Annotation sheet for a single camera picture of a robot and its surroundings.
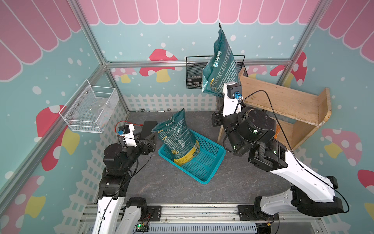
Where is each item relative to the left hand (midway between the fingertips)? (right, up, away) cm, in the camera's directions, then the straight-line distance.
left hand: (150, 135), depth 67 cm
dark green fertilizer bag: (+11, -4, +15) cm, 19 cm away
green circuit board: (-6, -47, +6) cm, 48 cm away
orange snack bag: (+66, +3, +13) cm, 68 cm away
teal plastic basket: (+26, -21, +24) cm, 42 cm away
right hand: (+28, +14, -17) cm, 36 cm away
